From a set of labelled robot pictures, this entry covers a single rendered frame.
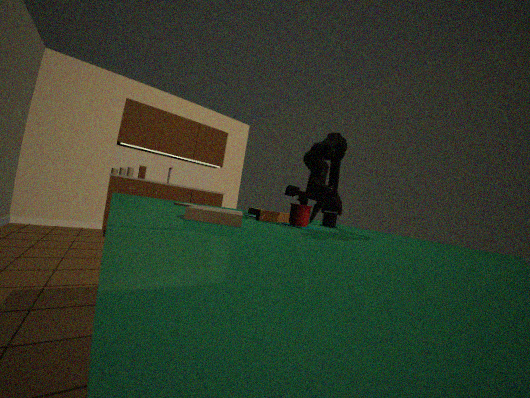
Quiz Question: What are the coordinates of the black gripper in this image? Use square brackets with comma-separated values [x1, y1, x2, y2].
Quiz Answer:
[285, 175, 342, 223]

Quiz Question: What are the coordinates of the tan flat bar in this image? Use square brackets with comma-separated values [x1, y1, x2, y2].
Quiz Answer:
[255, 209, 290, 223]

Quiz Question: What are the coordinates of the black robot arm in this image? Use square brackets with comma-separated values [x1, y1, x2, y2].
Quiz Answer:
[304, 132, 347, 228]

